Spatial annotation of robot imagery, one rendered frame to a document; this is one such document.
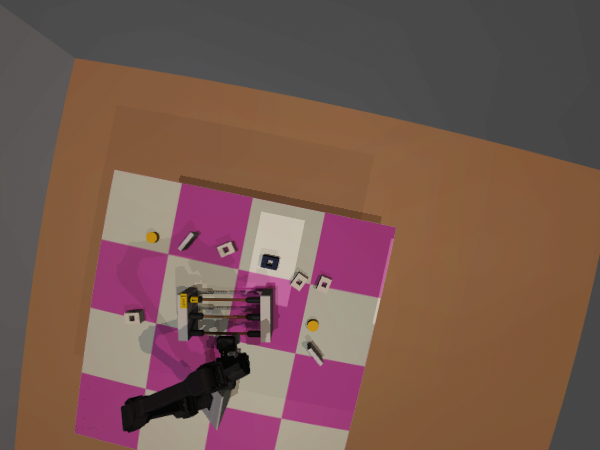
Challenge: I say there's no orange-yellow round disc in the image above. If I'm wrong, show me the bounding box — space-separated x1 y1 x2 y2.
146 232 159 244
307 319 319 332

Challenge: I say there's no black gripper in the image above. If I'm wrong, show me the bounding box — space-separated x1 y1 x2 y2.
216 336 236 390

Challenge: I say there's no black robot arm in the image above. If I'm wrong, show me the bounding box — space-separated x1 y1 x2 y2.
121 352 250 433

